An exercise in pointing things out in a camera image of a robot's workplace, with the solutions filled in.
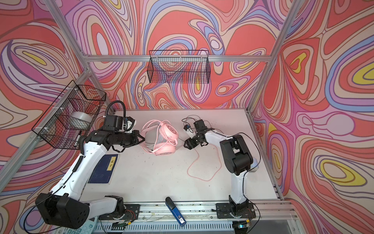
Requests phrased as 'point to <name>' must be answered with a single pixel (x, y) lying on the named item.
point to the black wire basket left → (54, 127)
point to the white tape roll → (80, 120)
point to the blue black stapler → (177, 214)
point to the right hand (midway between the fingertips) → (190, 145)
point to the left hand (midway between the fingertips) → (145, 137)
